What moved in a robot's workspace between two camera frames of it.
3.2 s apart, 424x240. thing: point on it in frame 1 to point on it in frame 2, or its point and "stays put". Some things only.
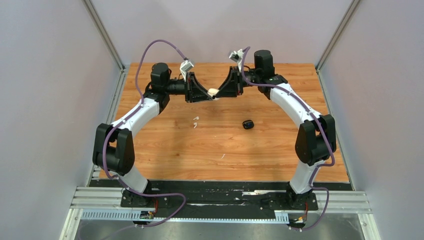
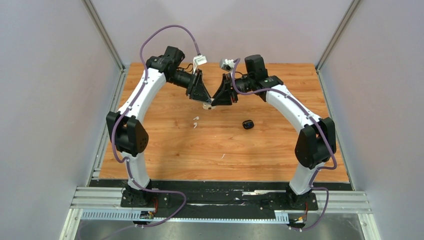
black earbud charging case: [248, 124] stays put
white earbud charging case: [212, 92] to [208, 106]
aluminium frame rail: [342, 202] stays put
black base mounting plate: [212, 199] stays put
